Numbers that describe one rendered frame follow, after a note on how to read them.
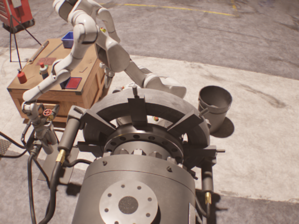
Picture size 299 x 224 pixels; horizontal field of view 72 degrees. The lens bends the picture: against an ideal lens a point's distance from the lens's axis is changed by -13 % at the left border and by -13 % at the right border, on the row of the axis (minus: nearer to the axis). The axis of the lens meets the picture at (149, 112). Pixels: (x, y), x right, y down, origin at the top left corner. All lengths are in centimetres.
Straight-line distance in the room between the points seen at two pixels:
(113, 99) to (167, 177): 46
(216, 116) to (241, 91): 88
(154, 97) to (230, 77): 205
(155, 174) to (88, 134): 56
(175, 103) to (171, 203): 48
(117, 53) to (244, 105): 168
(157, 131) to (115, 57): 56
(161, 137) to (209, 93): 121
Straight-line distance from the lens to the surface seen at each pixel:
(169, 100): 113
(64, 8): 142
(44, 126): 151
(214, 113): 207
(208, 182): 144
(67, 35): 282
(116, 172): 98
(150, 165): 98
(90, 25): 113
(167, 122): 144
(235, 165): 215
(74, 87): 208
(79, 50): 119
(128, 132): 118
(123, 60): 153
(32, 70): 253
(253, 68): 340
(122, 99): 114
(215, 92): 229
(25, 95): 144
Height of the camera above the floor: 172
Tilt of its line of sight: 45 degrees down
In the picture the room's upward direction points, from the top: straight up
